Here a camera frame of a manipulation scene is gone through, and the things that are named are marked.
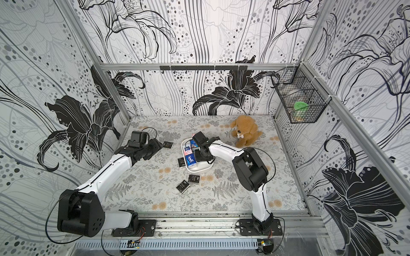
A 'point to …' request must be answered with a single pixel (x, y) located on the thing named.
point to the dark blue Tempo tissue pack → (191, 160)
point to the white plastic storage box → (202, 166)
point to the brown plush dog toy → (246, 131)
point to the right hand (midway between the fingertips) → (202, 156)
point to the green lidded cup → (300, 104)
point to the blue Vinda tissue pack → (193, 144)
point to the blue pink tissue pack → (187, 151)
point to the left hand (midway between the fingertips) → (162, 148)
